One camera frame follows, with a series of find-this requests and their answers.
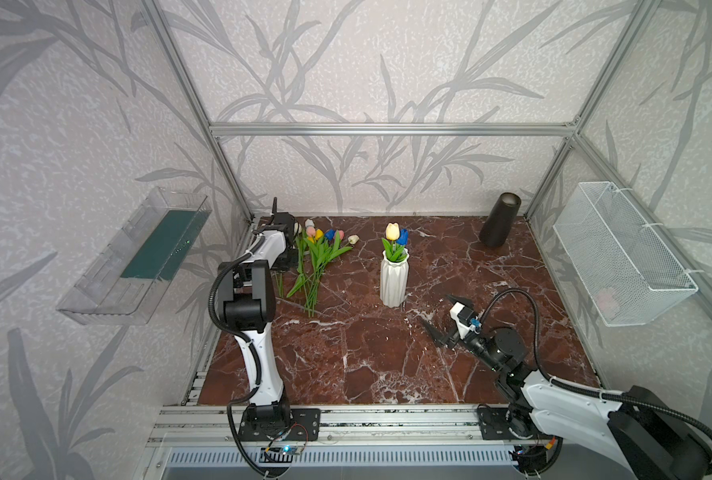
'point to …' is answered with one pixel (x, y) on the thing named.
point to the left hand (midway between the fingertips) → (285, 255)
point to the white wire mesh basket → (626, 270)
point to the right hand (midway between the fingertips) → (437, 297)
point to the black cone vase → (498, 223)
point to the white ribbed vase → (394, 278)
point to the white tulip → (352, 239)
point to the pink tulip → (339, 235)
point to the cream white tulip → (309, 223)
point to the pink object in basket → (606, 302)
